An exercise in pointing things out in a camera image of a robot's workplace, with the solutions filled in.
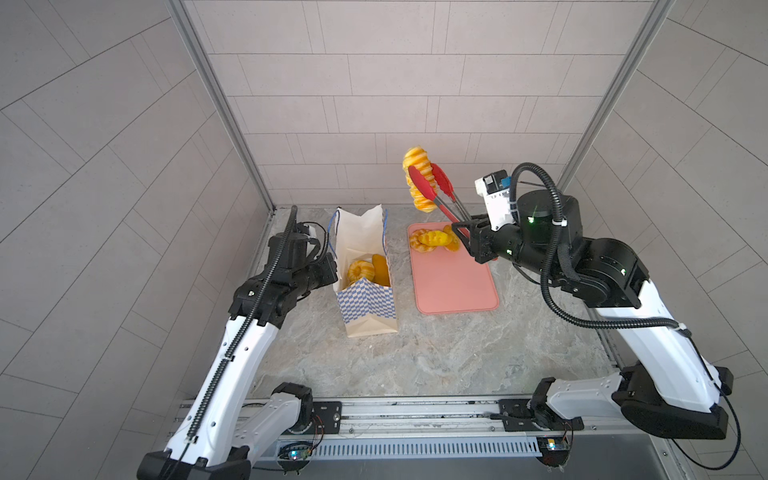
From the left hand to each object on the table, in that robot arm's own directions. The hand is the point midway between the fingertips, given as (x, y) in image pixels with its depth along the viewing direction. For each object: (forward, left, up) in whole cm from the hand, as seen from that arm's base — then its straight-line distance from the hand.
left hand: (345, 260), depth 70 cm
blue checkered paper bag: (-6, -5, -9) cm, 12 cm away
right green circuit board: (-35, -49, -26) cm, 65 cm away
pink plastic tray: (+8, -29, -25) cm, 39 cm away
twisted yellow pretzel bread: (+23, -18, -23) cm, 37 cm away
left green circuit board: (-36, +9, -21) cm, 43 cm away
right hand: (-3, -24, +16) cm, 29 cm away
